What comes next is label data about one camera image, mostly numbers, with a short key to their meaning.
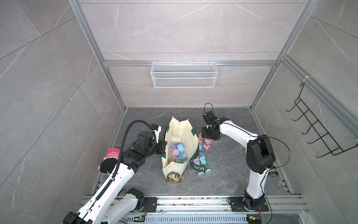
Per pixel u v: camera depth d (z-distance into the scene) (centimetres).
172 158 88
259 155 50
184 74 101
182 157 85
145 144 56
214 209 73
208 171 82
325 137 64
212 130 69
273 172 82
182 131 93
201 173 82
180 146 86
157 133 66
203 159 87
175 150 86
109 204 43
